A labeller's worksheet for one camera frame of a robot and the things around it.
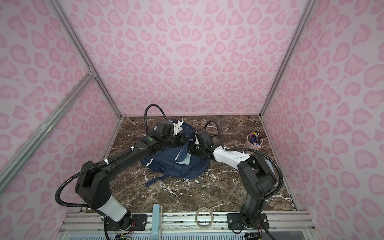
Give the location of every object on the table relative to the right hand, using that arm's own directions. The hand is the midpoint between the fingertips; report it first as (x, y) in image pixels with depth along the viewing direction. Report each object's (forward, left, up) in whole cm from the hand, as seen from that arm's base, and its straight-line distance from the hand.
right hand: (186, 148), depth 88 cm
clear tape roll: (-34, -7, -10) cm, 36 cm away
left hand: (+1, -3, +9) cm, 10 cm away
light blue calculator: (-7, -1, -1) cm, 7 cm away
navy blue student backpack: (-9, +3, +2) cm, 10 cm away
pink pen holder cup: (+5, -40, +1) cm, 40 cm away
